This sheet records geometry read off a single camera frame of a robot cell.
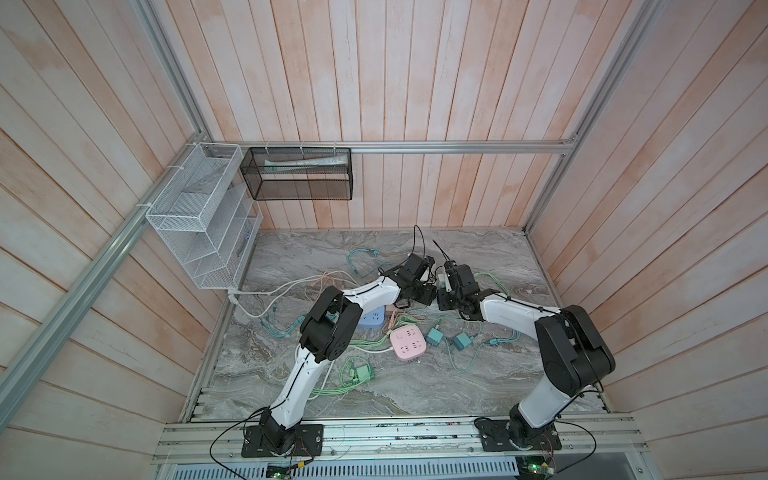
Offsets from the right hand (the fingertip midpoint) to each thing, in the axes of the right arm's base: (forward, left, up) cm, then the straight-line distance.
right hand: (443, 292), depth 97 cm
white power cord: (+7, +46, -3) cm, 47 cm away
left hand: (-1, +5, -2) cm, 5 cm away
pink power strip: (-17, +12, -2) cm, 21 cm away
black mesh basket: (+35, +51, +22) cm, 65 cm away
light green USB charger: (-26, +25, -2) cm, 36 cm away
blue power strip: (-9, +23, -1) cm, 25 cm away
